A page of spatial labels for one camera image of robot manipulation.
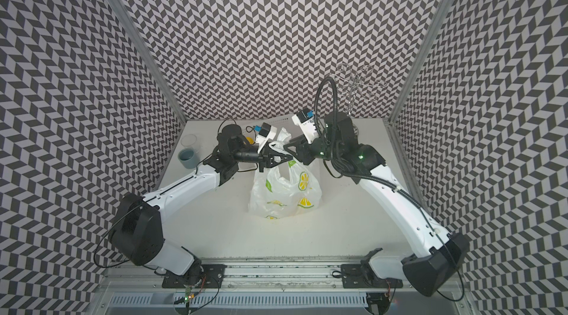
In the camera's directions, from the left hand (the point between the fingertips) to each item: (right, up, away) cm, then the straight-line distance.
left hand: (291, 159), depth 69 cm
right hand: (0, +3, -3) cm, 4 cm away
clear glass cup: (-48, +6, +33) cm, 59 cm away
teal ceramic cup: (-47, -2, +30) cm, 56 cm away
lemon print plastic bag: (-6, -13, +1) cm, 14 cm away
